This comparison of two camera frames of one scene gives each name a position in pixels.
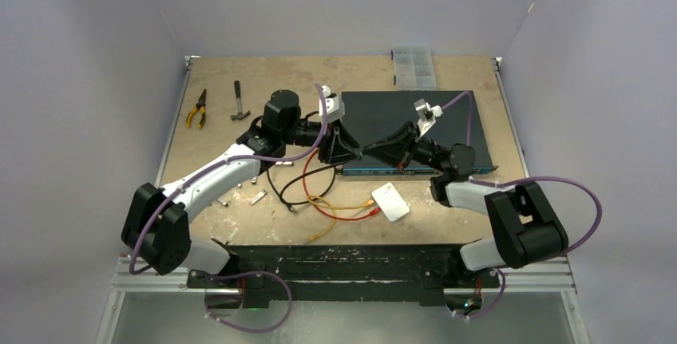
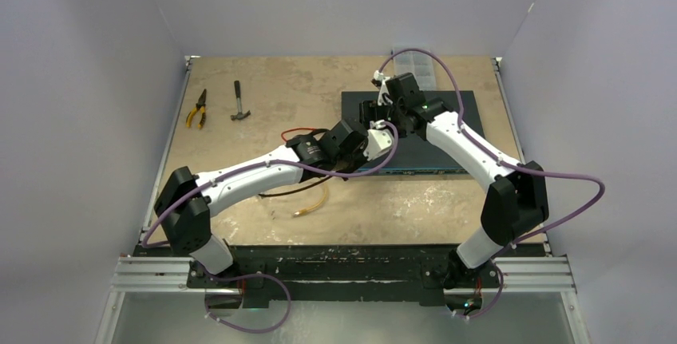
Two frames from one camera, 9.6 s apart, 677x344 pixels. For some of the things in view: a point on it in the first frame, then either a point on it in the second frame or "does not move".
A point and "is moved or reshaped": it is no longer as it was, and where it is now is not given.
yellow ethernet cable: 314,237 is moved or reshaped
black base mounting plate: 260,272 does not move
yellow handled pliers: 200,104 does not move
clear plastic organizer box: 413,67 does not move
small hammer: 240,114 does not move
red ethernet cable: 371,212 is moved or reshaped
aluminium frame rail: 190,61 does not move
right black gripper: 398,148 → 370,110
